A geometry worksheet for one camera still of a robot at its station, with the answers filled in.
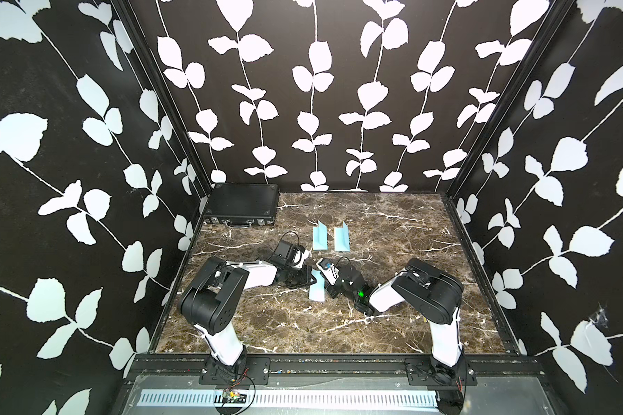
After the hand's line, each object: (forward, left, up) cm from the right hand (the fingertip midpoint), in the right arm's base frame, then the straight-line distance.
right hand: (321, 269), depth 94 cm
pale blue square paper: (+13, 0, +2) cm, 13 cm away
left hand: (-4, +1, 0) cm, 4 cm away
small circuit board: (-39, +25, -1) cm, 46 cm away
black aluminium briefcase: (+32, +36, +1) cm, 48 cm away
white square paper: (-8, +1, 0) cm, 8 cm away
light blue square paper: (+12, -8, +1) cm, 15 cm away
